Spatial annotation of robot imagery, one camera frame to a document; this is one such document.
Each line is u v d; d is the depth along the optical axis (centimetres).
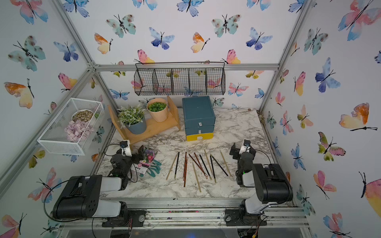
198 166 91
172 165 92
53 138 63
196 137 99
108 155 72
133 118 87
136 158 81
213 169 91
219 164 93
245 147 77
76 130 63
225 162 93
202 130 94
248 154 72
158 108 96
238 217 72
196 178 87
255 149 84
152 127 102
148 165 91
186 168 91
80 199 44
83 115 71
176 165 92
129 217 71
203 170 90
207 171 90
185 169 91
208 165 92
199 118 85
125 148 77
